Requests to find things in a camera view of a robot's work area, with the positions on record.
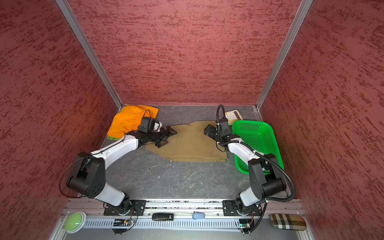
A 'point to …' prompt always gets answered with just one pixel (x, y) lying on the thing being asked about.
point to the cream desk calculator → (233, 116)
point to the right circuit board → (244, 223)
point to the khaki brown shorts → (191, 144)
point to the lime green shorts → (113, 138)
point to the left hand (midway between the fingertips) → (173, 139)
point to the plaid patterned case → (288, 221)
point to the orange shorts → (129, 118)
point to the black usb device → (163, 216)
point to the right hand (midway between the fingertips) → (208, 134)
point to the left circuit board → (121, 222)
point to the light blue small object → (198, 215)
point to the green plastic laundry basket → (259, 136)
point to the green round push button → (75, 222)
